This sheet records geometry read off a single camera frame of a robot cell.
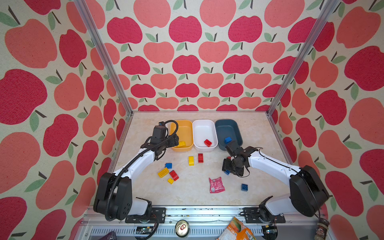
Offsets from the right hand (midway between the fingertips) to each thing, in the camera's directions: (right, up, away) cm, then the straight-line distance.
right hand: (229, 170), depth 86 cm
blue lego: (+3, +16, +16) cm, 22 cm away
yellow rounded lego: (-29, +13, +15) cm, 35 cm away
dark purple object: (-58, -24, -20) cm, 66 cm away
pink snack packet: (-8, -8, -4) cm, 12 cm away
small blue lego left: (-37, +1, +6) cm, 37 cm away
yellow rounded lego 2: (-22, +4, +7) cm, 23 cm away
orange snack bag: (-1, -23, -17) cm, 29 cm away
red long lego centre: (-16, +5, +7) cm, 19 cm away
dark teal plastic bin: (+4, +24, +25) cm, 35 cm away
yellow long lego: (-39, -2, +2) cm, 39 cm away
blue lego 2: (0, -2, +2) cm, 2 cm away
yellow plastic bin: (-26, +22, +10) cm, 36 cm away
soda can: (-26, -17, -24) cm, 40 cm away
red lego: (-11, +14, +15) cm, 23 cm away
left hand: (-32, +18, +3) cm, 36 cm away
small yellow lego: (-34, -6, 0) cm, 35 cm away
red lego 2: (-32, -3, +1) cm, 33 cm away
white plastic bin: (-14, +23, +23) cm, 35 cm away
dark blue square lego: (+7, -9, -4) cm, 12 cm away
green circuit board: (-45, -25, -15) cm, 54 cm away
